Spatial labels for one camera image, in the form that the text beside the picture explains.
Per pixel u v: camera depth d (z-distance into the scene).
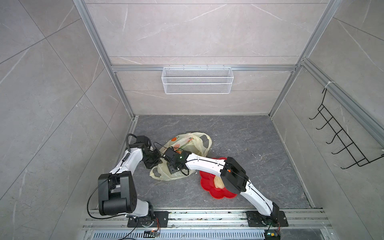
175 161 0.70
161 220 0.73
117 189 0.46
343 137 0.67
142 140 0.72
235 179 0.55
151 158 0.75
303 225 0.73
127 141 0.67
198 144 0.91
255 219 0.73
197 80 1.01
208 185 0.85
